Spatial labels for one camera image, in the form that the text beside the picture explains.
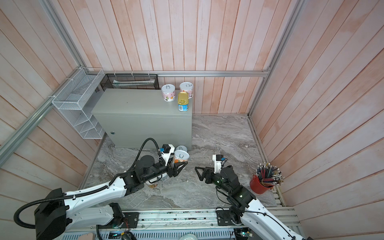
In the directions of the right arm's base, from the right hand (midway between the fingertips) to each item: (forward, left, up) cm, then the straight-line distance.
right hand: (200, 168), depth 77 cm
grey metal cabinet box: (+21, +39, +17) cm, 47 cm away
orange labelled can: (0, +9, +12) cm, 15 cm away
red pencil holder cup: (-8, -29, -3) cm, 30 cm away
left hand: (0, +9, +8) cm, 12 cm away
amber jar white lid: (-6, +26, -11) cm, 29 cm away
